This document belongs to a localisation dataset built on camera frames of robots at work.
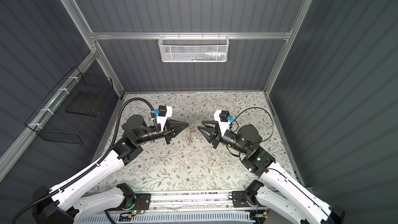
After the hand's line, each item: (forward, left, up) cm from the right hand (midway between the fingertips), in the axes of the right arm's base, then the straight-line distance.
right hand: (202, 127), depth 60 cm
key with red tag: (0, +4, -2) cm, 5 cm away
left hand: (+2, +6, 0) cm, 6 cm away
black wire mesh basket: (+12, +64, -5) cm, 66 cm away
